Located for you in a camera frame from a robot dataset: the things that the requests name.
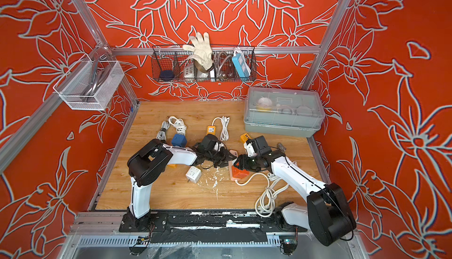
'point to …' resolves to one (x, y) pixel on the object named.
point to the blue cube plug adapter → (179, 140)
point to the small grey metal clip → (279, 146)
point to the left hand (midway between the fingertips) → (237, 160)
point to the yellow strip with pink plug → (245, 137)
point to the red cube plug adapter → (239, 173)
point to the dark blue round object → (166, 75)
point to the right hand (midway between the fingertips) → (235, 165)
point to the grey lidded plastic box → (283, 111)
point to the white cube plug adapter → (193, 174)
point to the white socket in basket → (189, 71)
